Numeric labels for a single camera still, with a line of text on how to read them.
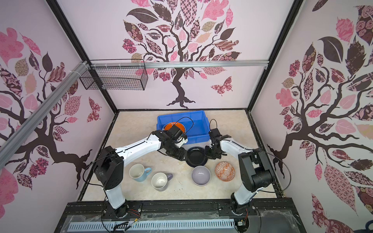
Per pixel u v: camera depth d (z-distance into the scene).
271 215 0.72
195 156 0.91
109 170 0.46
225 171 0.85
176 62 0.93
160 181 0.83
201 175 0.84
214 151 0.78
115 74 0.95
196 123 1.10
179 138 0.73
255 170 0.46
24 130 0.54
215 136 0.74
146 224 0.70
